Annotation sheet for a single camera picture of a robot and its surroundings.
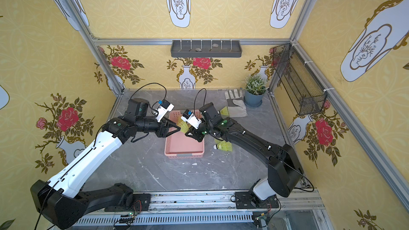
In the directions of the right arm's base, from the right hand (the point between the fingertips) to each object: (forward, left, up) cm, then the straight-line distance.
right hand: (187, 134), depth 78 cm
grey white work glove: (+33, -27, -17) cm, 47 cm away
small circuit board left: (-34, +26, -19) cm, 46 cm away
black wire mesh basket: (+20, -60, +8) cm, 64 cm away
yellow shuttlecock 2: (+1, -20, -13) cm, 24 cm away
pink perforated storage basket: (+3, +7, -19) cm, 21 cm away
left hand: (-1, +3, +7) cm, 8 cm away
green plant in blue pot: (+35, -38, -3) cm, 52 cm away
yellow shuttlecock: (+1, +1, +6) cm, 6 cm away
